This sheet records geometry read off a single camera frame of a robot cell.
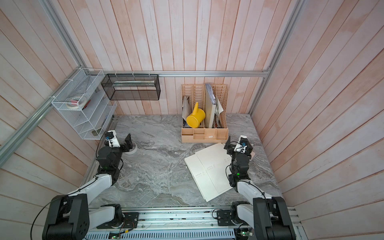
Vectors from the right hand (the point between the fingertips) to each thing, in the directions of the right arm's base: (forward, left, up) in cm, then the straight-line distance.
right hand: (238, 136), depth 82 cm
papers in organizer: (+22, +8, -13) cm, 27 cm away
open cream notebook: (-11, +15, -17) cm, 25 cm away
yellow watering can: (+16, +25, -3) cm, 29 cm away
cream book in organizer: (+15, +16, +7) cm, 23 cm away
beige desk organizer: (+40, +23, 0) cm, 46 cm away
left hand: (0, +65, -1) cm, 65 cm away
